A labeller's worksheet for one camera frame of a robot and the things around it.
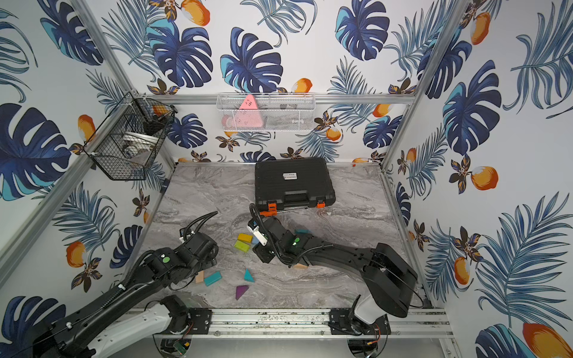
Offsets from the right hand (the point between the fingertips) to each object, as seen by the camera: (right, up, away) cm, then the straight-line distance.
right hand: (259, 242), depth 82 cm
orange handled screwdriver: (+4, +9, +19) cm, 21 cm away
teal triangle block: (+15, +8, -20) cm, 26 cm away
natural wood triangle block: (+14, -1, -23) cm, 27 cm away
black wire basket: (-46, +38, -3) cm, 60 cm away
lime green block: (-8, -4, +9) cm, 12 cm away
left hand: (-18, -3, -5) cm, 19 cm away
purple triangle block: (-7, -17, -2) cm, 18 cm away
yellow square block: (-8, -1, +13) cm, 15 cm away
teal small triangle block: (-4, -13, +2) cm, 14 cm away
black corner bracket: (-52, +21, +30) cm, 64 cm away
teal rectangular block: (-17, -14, +1) cm, 22 cm away
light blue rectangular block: (0, +3, -10) cm, 11 cm away
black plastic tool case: (+13, +23, +22) cm, 34 cm away
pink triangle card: (-6, +50, +9) cm, 51 cm away
